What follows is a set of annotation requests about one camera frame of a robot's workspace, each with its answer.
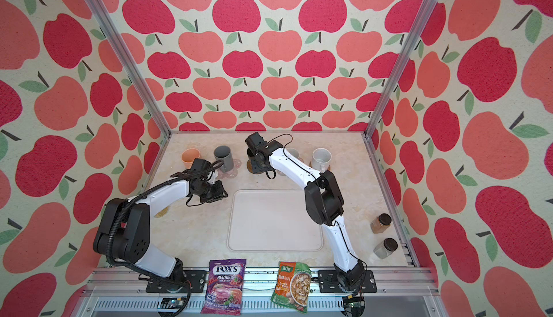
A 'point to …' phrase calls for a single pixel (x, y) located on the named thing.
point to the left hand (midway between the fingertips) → (227, 197)
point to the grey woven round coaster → (189, 172)
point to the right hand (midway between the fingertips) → (261, 168)
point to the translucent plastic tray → (271, 220)
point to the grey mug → (223, 153)
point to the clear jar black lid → (386, 248)
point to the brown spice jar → (381, 223)
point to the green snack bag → (292, 286)
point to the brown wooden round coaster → (249, 166)
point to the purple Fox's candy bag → (225, 287)
